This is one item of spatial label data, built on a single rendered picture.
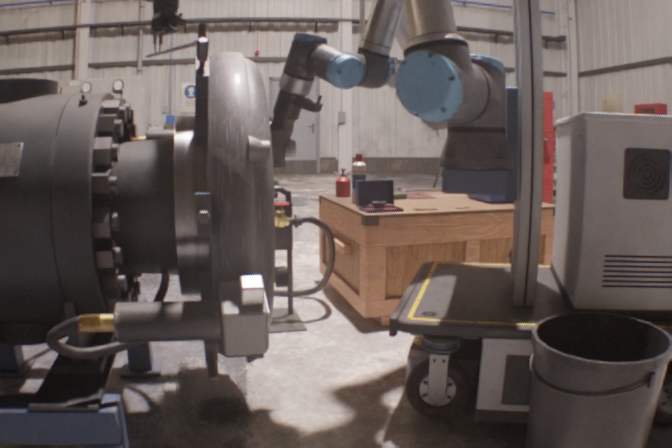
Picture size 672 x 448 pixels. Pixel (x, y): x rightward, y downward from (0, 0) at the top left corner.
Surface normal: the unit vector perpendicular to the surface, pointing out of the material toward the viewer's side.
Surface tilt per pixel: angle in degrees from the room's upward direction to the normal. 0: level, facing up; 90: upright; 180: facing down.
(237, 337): 112
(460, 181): 90
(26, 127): 46
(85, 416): 90
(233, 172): 75
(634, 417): 93
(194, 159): 58
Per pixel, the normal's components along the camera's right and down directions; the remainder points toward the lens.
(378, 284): 0.26, 0.10
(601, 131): -0.29, 0.10
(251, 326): 0.24, 0.47
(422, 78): -0.64, 0.17
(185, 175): 0.24, -0.29
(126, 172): 0.15, -0.48
